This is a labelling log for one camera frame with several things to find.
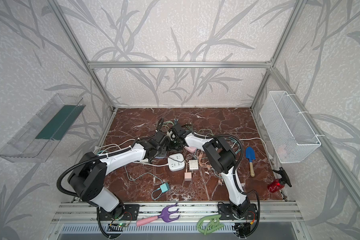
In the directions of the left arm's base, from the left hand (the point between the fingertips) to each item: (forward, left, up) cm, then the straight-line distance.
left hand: (163, 146), depth 91 cm
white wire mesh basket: (-12, -58, +30) cm, 66 cm away
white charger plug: (-11, -18, -3) cm, 21 cm away
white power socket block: (-9, -8, -4) cm, 12 cm away
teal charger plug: (-23, -3, -4) cm, 23 cm away
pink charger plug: (-17, -15, -4) cm, 23 cm away
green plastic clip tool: (-39, -28, -5) cm, 49 cm away
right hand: (+3, -1, -3) cm, 4 cm away
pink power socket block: (0, -17, -4) cm, 17 cm away
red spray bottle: (-23, -60, +4) cm, 65 cm away
